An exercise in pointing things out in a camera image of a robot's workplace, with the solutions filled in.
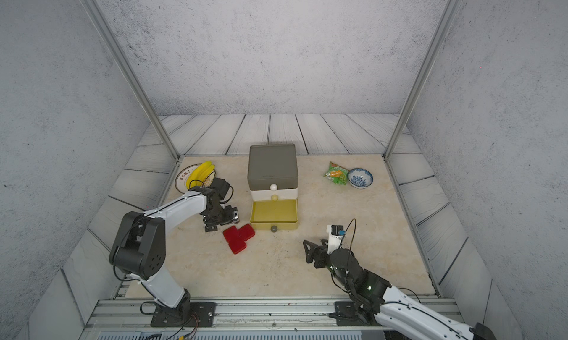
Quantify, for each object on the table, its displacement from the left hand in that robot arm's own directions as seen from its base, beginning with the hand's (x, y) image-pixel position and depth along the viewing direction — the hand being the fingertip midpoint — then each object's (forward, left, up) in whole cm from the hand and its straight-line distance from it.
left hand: (233, 224), depth 92 cm
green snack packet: (+24, -46, +2) cm, 52 cm away
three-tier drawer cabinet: (+11, -17, +17) cm, 27 cm away
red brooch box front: (-8, -2, -3) cm, 9 cm away
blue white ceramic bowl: (+24, -58, -1) cm, 63 cm away
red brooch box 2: (-2, -5, -3) cm, 6 cm away
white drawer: (+9, -16, +7) cm, 19 cm away
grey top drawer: (+16, -16, +17) cm, 29 cm away
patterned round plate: (+27, +30, -2) cm, 41 cm away
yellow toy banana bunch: (+26, +20, +1) cm, 33 cm away
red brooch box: (-3, 0, -3) cm, 4 cm away
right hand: (-12, -31, +8) cm, 34 cm away
